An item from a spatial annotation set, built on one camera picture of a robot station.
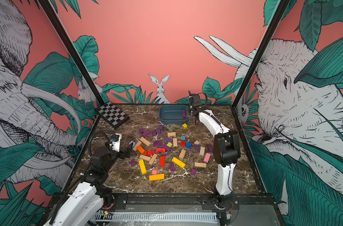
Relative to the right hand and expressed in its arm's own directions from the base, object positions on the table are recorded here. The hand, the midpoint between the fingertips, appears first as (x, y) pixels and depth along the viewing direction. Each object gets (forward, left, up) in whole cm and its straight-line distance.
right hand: (191, 107), depth 96 cm
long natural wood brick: (-17, +33, -16) cm, 41 cm away
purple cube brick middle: (-9, +24, -16) cm, 30 cm away
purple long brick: (-16, +16, -16) cm, 28 cm away
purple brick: (+7, +4, -17) cm, 19 cm away
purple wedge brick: (-20, +23, -15) cm, 34 cm away
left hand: (-26, +40, 0) cm, 47 cm away
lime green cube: (-20, +15, -16) cm, 30 cm away
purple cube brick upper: (-4, +23, -17) cm, 29 cm away
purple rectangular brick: (-11, +33, -16) cm, 38 cm away
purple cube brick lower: (-12, +27, -15) cm, 33 cm away
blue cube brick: (-21, +2, -15) cm, 26 cm away
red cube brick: (-20, +6, -15) cm, 26 cm away
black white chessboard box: (+5, +61, -14) cm, 63 cm away
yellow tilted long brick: (-33, +9, -17) cm, 38 cm away
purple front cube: (-34, +37, -15) cm, 53 cm away
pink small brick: (-39, +23, -16) cm, 48 cm away
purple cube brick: (-8, +37, -16) cm, 41 cm away
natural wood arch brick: (-12, +14, -16) cm, 24 cm away
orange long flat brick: (-42, +21, -16) cm, 50 cm away
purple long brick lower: (-22, +16, -17) cm, 33 cm away
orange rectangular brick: (-25, +34, -15) cm, 44 cm away
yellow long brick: (-36, +31, -16) cm, 50 cm away
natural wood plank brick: (-19, +11, -16) cm, 27 cm away
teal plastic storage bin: (+8, +14, -16) cm, 23 cm away
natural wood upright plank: (-21, +37, -15) cm, 45 cm away
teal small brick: (-14, +5, -17) cm, 23 cm away
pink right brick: (-29, -10, -17) cm, 35 cm away
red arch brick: (-25, +20, -14) cm, 35 cm away
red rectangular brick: (-32, +19, -17) cm, 41 cm away
